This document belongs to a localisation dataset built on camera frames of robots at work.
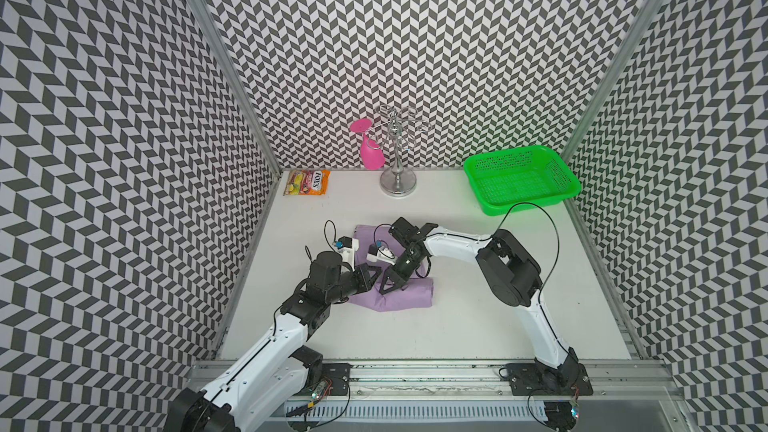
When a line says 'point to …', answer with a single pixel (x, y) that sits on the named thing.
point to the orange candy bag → (307, 182)
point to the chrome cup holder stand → (398, 128)
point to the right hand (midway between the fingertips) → (386, 290)
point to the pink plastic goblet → (371, 152)
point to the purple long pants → (417, 290)
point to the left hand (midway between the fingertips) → (381, 273)
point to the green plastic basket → (536, 175)
